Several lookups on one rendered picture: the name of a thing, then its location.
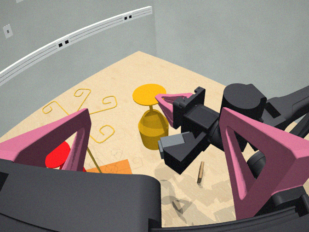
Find red wine glass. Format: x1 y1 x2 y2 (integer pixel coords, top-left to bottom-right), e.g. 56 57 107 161
45 141 70 169

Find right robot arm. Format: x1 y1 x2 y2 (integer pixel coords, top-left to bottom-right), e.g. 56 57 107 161
158 83 309 180

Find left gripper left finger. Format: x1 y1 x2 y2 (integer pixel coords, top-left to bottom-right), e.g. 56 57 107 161
0 108 92 172

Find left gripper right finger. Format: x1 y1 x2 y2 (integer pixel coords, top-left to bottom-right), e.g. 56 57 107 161
219 107 309 220

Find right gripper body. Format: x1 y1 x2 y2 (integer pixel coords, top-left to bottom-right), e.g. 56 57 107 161
173 87 219 143

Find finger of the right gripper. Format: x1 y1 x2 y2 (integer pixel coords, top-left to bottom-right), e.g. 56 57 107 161
155 93 192 119
158 99 174 128

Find brass wire glass rack on orange wooden base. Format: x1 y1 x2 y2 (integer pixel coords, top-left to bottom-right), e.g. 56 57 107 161
42 88 132 174

